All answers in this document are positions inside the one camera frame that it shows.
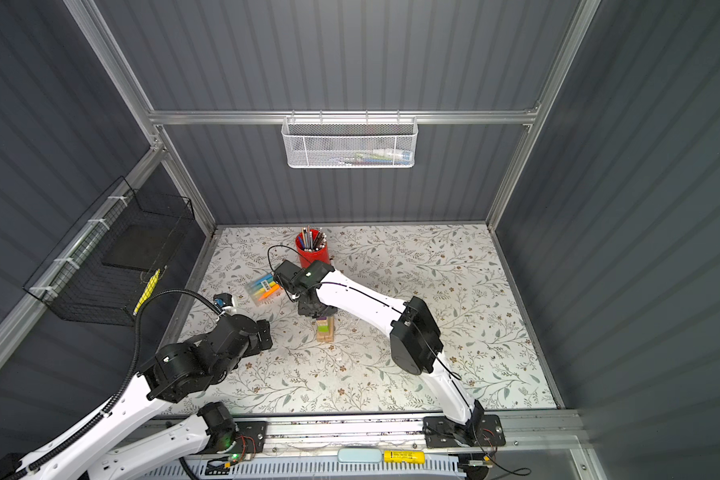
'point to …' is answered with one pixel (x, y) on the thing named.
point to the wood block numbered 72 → (325, 336)
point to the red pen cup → (306, 257)
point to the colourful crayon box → (261, 290)
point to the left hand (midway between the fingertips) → (255, 329)
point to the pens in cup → (307, 242)
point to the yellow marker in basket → (149, 289)
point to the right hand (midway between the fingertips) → (318, 313)
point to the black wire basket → (103, 269)
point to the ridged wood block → (325, 329)
